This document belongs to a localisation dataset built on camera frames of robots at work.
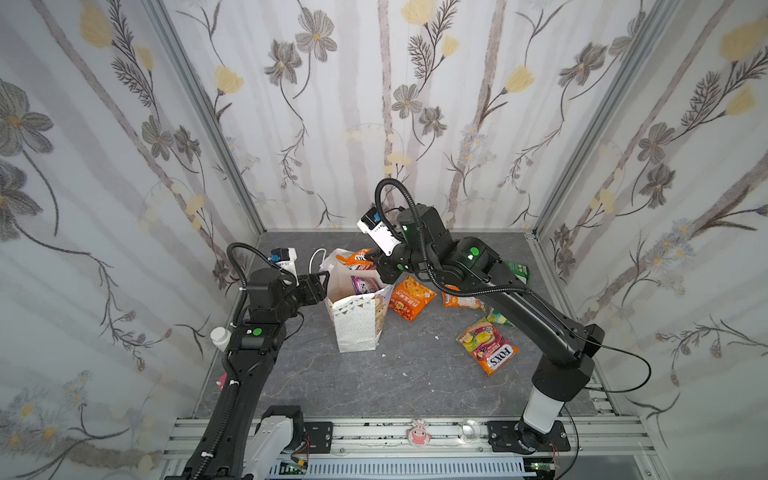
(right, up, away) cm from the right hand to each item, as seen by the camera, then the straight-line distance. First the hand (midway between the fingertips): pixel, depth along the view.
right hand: (365, 245), depth 62 cm
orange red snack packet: (+12, -16, +36) cm, 41 cm away
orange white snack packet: (-2, -3, +5) cm, 6 cm away
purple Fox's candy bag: (-2, -10, +20) cm, 23 cm away
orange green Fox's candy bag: (+34, -29, +25) cm, 51 cm away
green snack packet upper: (+53, -7, +44) cm, 69 cm away
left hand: (-14, -5, +12) cm, 19 cm away
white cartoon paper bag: (-3, -19, +16) cm, 25 cm away
